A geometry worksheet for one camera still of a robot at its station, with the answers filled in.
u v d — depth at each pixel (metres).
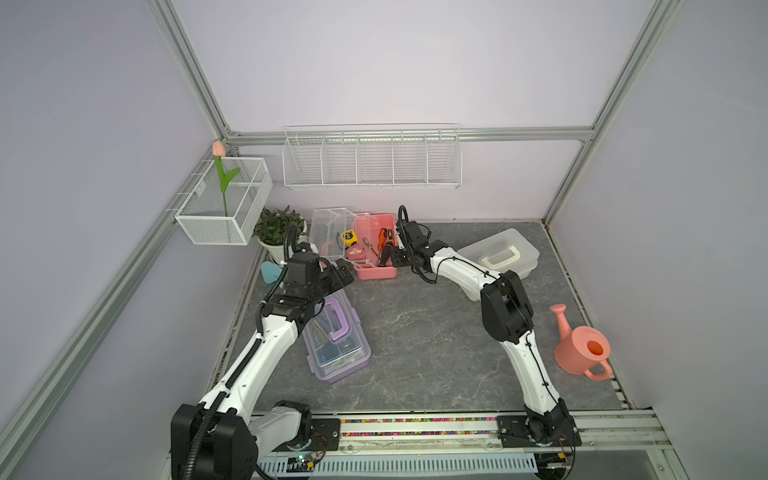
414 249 0.79
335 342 0.78
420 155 1.02
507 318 0.59
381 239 1.15
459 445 0.74
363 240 1.14
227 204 0.83
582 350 0.75
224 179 0.85
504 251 0.97
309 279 0.62
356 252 1.00
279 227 0.96
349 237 1.04
